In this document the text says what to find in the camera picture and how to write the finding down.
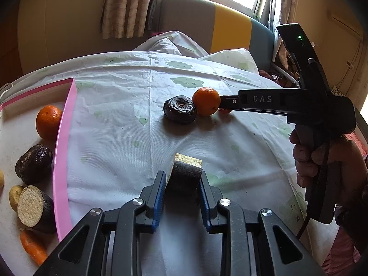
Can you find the white cloud print tablecloth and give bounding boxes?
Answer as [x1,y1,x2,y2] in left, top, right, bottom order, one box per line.
[0,30,340,276]

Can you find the pink blanket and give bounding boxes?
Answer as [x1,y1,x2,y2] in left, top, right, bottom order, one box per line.
[258,69,368,276]

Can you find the small brown potato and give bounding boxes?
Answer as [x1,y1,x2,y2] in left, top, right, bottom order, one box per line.
[9,185,24,212]
[0,170,4,188]

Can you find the dark wrinkled fruit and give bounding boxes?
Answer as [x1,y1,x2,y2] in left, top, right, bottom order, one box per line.
[163,95,197,125]
[15,143,53,185]

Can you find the person right hand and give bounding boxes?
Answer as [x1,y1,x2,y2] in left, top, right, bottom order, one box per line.
[289,129,368,208]

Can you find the metal bed rail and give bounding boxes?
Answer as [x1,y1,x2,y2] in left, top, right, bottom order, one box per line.
[270,62,300,88]

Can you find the white cloud print pillow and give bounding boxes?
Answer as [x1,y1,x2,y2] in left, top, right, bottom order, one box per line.
[201,48,259,74]

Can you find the large orange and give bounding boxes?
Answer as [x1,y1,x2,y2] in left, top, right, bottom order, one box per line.
[36,105,62,141]

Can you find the right patterned curtain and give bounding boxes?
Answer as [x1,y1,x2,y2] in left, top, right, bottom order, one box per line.
[267,0,298,70]

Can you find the grey yellow blue headboard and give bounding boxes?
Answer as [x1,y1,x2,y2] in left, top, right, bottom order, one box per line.
[158,0,274,70]

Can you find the small orange carrot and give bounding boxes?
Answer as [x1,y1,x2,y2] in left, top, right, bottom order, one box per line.
[20,229,47,266]

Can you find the white kettle power cord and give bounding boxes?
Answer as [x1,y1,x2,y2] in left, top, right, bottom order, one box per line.
[0,82,15,101]

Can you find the red tomato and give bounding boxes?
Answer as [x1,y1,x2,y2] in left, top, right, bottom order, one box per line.
[218,109,233,114]

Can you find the dark wrinkled fruit front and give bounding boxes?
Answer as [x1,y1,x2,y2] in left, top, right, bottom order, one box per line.
[15,143,53,185]

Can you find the eggplant piece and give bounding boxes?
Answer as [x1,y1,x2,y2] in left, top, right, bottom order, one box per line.
[167,153,203,191]
[17,186,56,234]

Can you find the left patterned curtain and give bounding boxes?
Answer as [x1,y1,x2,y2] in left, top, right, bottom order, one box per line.
[101,0,150,39]

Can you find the pink rimmed white tray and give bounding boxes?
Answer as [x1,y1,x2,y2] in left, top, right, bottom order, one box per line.
[1,78,74,275]

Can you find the patterned curtain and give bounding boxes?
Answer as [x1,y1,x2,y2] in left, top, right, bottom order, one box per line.
[101,0,150,39]
[267,0,298,70]

